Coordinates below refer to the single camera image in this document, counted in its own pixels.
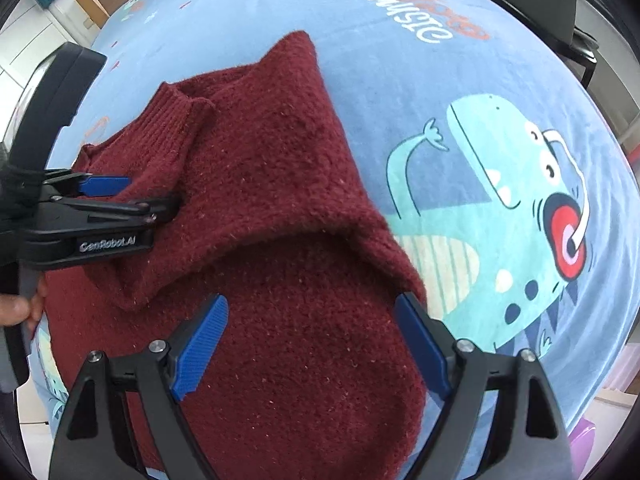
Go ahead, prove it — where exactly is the person's left hand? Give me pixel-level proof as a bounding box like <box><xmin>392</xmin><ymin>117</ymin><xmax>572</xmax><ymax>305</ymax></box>
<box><xmin>0</xmin><ymin>275</ymin><xmax>48</xmax><ymax>336</ymax></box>

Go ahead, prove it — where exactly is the white wardrobe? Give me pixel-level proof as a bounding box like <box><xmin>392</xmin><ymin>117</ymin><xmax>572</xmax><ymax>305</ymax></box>
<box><xmin>1</xmin><ymin>0</ymin><xmax>99</xmax><ymax>150</ymax></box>

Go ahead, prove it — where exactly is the dark red knit sweater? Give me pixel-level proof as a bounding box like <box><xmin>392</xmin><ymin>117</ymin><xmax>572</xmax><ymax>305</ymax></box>
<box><xmin>36</xmin><ymin>32</ymin><xmax>425</xmax><ymax>479</ymax></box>

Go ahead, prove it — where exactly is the blue cartoon print bedsheet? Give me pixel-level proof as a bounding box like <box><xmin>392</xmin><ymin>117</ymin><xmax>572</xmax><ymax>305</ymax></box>
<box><xmin>50</xmin><ymin>0</ymin><xmax>639</xmax><ymax>426</ymax></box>

